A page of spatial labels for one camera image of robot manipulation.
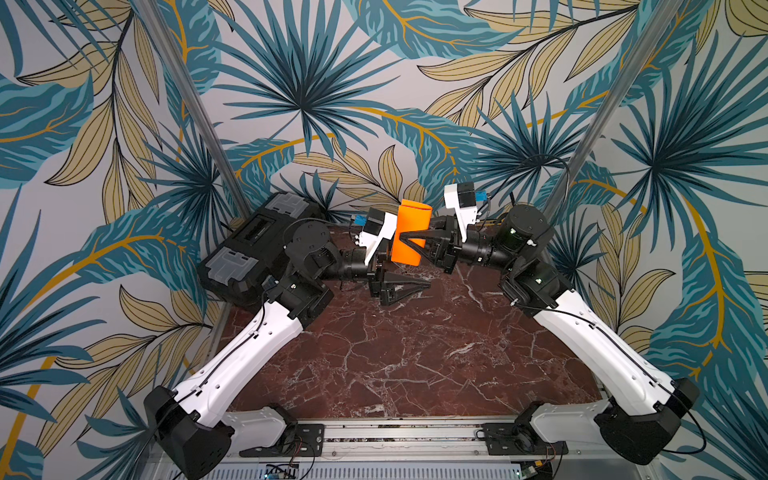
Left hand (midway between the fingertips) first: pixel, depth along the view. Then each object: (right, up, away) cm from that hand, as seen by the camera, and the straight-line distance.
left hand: (426, 272), depth 51 cm
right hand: (-4, +7, +1) cm, 8 cm away
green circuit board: (-32, -49, +21) cm, 62 cm away
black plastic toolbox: (-49, -1, +33) cm, 59 cm away
